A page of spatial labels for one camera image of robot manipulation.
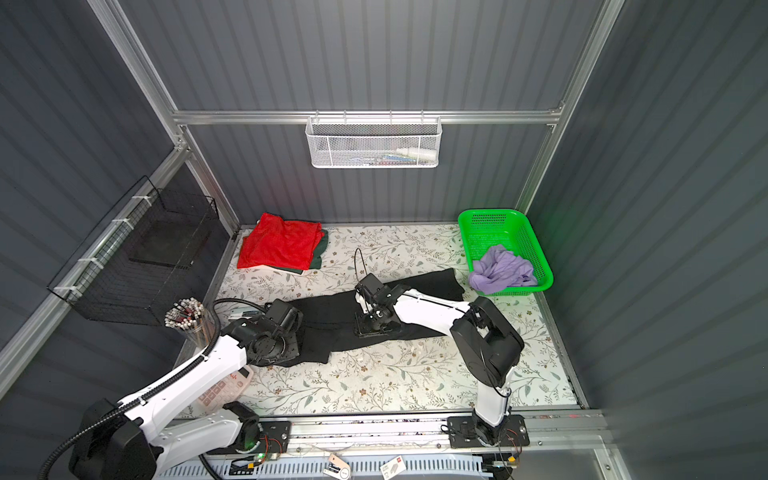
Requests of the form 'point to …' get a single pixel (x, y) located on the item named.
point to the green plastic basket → (482, 229)
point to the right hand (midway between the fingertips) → (361, 334)
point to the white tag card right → (392, 468)
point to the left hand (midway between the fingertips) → (292, 350)
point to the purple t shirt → (499, 268)
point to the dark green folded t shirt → (316, 258)
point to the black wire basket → (156, 247)
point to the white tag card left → (337, 467)
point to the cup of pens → (189, 315)
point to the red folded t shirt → (274, 242)
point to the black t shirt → (328, 322)
